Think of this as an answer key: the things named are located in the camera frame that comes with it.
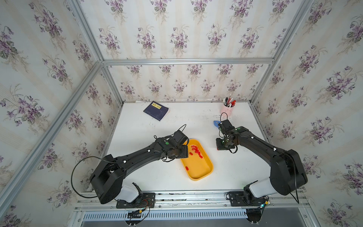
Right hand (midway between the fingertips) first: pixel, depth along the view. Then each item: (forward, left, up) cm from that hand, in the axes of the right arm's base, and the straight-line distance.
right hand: (220, 146), depth 88 cm
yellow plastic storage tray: (-9, +14, -7) cm, 18 cm away
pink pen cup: (+30, -9, -1) cm, 32 cm away
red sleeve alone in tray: (-12, +21, -5) cm, 25 cm away
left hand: (-7, +21, +3) cm, 23 cm away
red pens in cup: (+36, -11, +4) cm, 38 cm away
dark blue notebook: (+32, +46, -3) cm, 56 cm away
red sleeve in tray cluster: (0, +15, -5) cm, 16 cm away
